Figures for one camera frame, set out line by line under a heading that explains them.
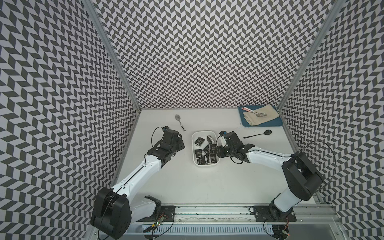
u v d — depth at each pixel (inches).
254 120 43.5
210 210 29.5
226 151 30.3
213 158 35.0
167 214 28.4
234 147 27.4
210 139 38.4
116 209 15.2
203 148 36.9
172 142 24.9
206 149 36.9
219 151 31.1
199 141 38.9
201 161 34.6
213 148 36.0
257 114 45.0
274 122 41.8
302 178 17.7
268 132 40.1
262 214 28.8
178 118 44.1
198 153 36.0
